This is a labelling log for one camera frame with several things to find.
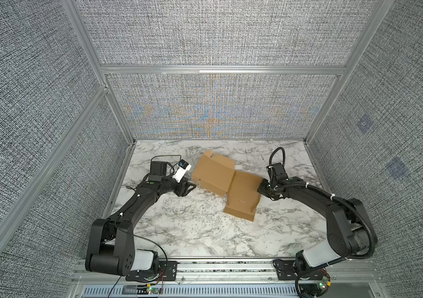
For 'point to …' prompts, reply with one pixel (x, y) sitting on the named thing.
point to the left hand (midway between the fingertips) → (192, 180)
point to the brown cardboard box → (217, 174)
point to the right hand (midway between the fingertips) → (259, 184)
